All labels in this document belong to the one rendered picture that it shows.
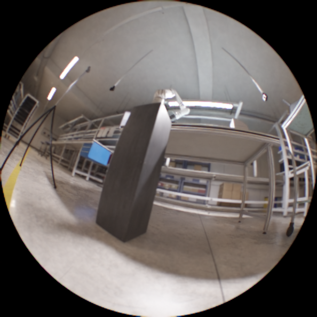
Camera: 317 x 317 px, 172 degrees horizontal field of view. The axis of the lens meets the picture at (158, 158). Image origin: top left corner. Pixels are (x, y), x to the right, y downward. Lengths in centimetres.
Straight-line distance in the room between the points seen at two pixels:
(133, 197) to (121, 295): 41
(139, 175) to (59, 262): 49
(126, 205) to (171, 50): 363
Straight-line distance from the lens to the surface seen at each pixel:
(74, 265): 41
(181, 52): 360
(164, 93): 100
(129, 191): 52
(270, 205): 126
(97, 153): 243
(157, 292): 39
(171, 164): 501
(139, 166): 52
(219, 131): 107
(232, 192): 443
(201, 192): 472
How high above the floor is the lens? 31
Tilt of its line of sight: 17 degrees up
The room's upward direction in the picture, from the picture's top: 14 degrees clockwise
